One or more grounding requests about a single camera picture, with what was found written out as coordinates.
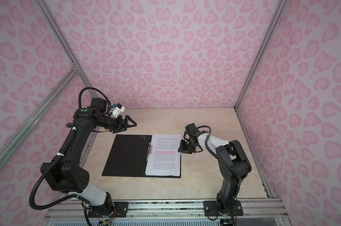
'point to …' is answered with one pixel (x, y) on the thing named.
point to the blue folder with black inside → (127, 157)
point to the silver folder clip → (149, 150)
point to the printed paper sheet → (165, 158)
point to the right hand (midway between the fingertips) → (180, 149)
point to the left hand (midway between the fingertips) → (131, 124)
